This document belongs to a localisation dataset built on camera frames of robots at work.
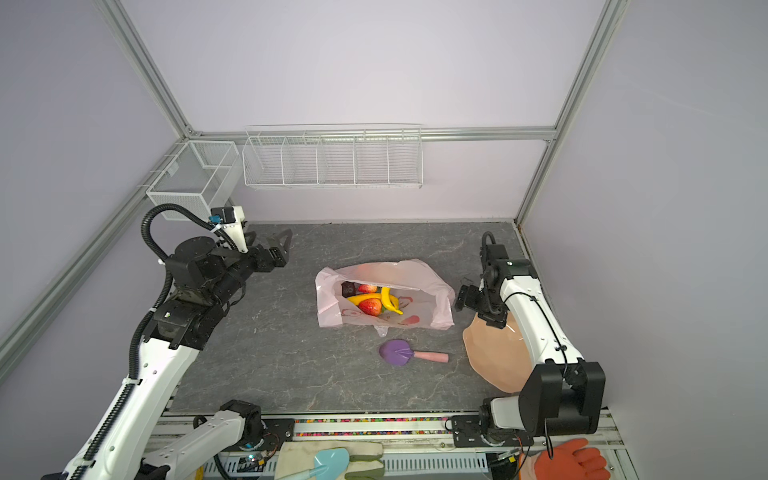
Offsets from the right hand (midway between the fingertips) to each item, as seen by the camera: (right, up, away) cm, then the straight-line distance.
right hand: (473, 311), depth 81 cm
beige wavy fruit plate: (+8, -13, +2) cm, 15 cm away
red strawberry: (-29, -1, +10) cm, 31 cm away
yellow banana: (-23, +1, +11) cm, 26 cm away
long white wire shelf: (-43, +49, +20) cm, 68 cm away
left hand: (-48, +21, -16) cm, 55 cm away
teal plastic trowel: (-36, -33, -12) cm, 50 cm away
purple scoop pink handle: (-20, -13, +4) cm, 24 cm away
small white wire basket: (-87, +42, +19) cm, 98 cm away
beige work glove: (-29, -33, -11) cm, 45 cm away
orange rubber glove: (+19, -33, -12) cm, 40 cm away
